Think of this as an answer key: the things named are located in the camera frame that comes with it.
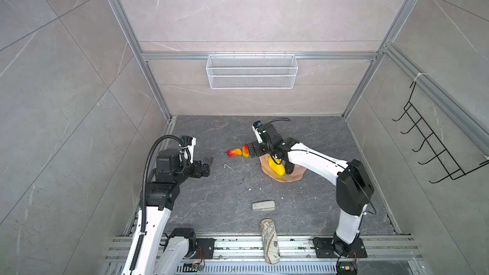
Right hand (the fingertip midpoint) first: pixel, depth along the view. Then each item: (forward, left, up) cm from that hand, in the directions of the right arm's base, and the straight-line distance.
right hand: (256, 142), depth 90 cm
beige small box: (-27, -2, -11) cm, 29 cm away
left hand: (-13, +23, +12) cm, 29 cm away
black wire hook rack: (-27, -60, +19) cm, 68 cm away
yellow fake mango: (-9, -11, -10) cm, 17 cm away
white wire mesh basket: (+37, +1, +15) cm, 40 cm away
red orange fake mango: (+2, +11, -12) cm, 17 cm away
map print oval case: (-42, -4, -11) cm, 44 cm away
